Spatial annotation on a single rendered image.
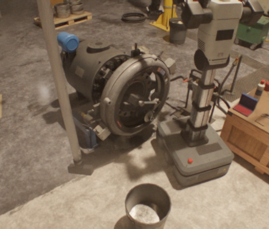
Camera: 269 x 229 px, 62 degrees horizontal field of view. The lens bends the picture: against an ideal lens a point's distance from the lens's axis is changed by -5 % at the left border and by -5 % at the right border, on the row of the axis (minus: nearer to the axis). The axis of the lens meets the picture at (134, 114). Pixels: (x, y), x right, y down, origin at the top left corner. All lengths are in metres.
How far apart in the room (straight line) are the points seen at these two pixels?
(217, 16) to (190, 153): 1.14
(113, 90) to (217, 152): 1.06
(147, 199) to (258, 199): 1.00
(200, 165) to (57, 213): 1.24
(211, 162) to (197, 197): 0.33
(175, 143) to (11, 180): 1.56
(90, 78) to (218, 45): 1.09
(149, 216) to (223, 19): 1.45
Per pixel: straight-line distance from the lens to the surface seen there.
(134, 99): 1.85
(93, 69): 2.10
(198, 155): 2.10
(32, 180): 2.37
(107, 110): 1.83
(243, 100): 2.42
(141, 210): 1.89
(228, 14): 1.60
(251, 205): 2.28
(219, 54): 1.69
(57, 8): 6.00
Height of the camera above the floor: 1.80
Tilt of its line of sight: 40 degrees down
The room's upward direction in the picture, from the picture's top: straight up
